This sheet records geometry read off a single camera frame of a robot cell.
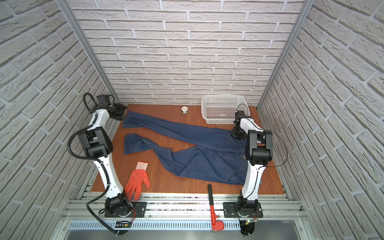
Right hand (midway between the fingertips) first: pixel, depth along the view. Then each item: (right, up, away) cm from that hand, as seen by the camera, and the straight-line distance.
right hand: (238, 135), depth 101 cm
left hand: (-79, +21, +1) cm, 82 cm away
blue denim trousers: (-17, -11, -9) cm, 22 cm away
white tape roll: (-39, +19, +15) cm, 46 cm away
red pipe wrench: (-19, -39, -32) cm, 54 cm away
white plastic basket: (-11, +19, +9) cm, 24 cm away
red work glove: (-63, -27, -22) cm, 72 cm away
